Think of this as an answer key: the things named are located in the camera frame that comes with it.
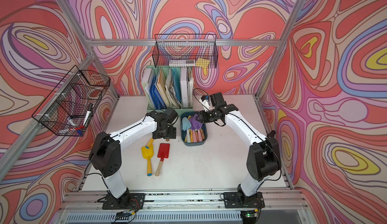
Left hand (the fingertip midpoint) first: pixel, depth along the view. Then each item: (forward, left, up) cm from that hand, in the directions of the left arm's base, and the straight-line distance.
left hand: (170, 136), depth 89 cm
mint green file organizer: (+26, +3, +16) cm, 31 cm away
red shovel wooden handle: (-7, +4, -8) cm, 12 cm away
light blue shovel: (+12, -9, -3) cm, 15 cm away
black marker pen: (-2, +35, +24) cm, 42 cm away
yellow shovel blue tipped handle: (-8, +13, -7) cm, 17 cm away
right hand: (+5, -18, +9) cm, 20 cm away
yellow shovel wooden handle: (+5, -20, -5) cm, 21 cm away
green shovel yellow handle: (-2, +13, -5) cm, 14 cm away
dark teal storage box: (+5, -8, -4) cm, 10 cm away
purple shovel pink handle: (+11, -15, -4) cm, 19 cm away
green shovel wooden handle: (+1, +2, -5) cm, 6 cm away
